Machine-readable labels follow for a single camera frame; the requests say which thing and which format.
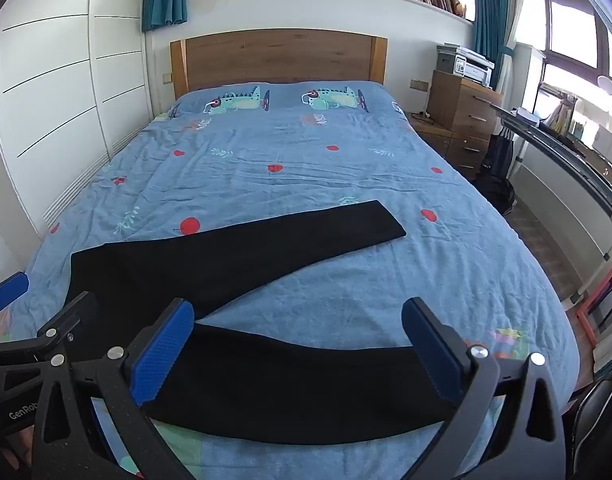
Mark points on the window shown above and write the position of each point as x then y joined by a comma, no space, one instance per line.
571,35

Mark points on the dinosaur print pillow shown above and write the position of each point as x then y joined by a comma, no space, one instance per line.
235,101
331,97

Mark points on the red chair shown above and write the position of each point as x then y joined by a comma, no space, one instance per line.
588,305

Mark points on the blue printed blanket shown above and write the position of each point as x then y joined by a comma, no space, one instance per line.
311,170

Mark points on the black bag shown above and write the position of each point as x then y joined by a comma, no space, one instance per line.
496,180

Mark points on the wooden nightstand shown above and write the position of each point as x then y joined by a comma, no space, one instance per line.
436,132

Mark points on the wooden dresser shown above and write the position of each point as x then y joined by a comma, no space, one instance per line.
461,105

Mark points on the white cabinet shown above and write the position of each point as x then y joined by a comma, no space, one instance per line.
528,75

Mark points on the white round lamp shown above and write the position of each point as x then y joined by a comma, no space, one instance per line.
607,86

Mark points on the wooden headboard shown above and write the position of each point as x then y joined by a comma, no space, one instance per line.
276,55

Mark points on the person's left hand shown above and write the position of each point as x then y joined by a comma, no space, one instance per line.
18,452

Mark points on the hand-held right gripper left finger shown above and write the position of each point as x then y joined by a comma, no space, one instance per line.
163,355

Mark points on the long teal curtain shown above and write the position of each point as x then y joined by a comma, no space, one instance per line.
488,20

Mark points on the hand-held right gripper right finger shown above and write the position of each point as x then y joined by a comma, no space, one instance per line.
431,350

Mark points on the white printer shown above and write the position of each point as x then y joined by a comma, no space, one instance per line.
468,67

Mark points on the desk with black edge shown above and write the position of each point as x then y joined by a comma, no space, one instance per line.
561,147

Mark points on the white wardrobe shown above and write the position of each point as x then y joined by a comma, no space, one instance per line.
50,85

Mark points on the black pants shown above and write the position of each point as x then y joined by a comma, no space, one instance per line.
286,385

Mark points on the wall socket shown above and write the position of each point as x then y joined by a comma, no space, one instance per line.
419,85

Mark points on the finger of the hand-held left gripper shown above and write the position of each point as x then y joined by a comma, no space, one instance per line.
60,320
5,292

